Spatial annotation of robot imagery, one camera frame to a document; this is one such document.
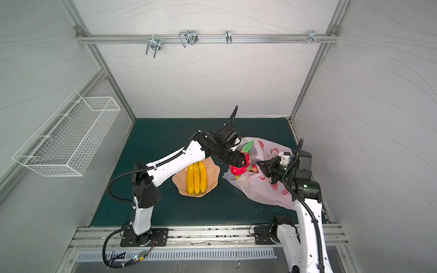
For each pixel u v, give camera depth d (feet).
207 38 2.51
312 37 2.50
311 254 1.30
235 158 2.21
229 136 1.99
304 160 1.74
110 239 2.16
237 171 2.46
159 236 2.41
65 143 2.22
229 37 2.57
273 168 2.02
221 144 1.93
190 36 2.51
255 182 2.29
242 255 2.30
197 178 2.90
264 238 2.40
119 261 2.23
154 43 2.56
